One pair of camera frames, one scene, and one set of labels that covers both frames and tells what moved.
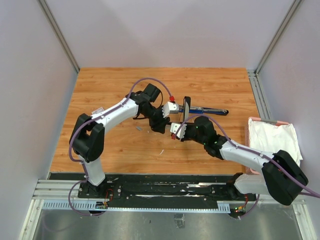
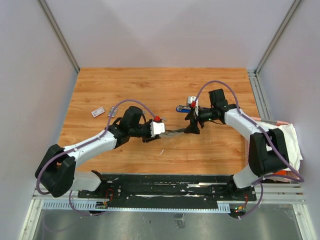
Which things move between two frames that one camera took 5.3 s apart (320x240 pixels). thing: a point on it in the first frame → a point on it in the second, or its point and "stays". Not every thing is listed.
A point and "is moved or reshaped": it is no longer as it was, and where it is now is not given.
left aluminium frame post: x=59 y=33 stays
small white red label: x=97 y=110 stays
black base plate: x=160 y=186 stays
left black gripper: x=159 y=125 → x=149 y=138
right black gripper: x=185 y=137 → x=192 y=128
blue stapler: x=198 y=110 is moved or reshaped
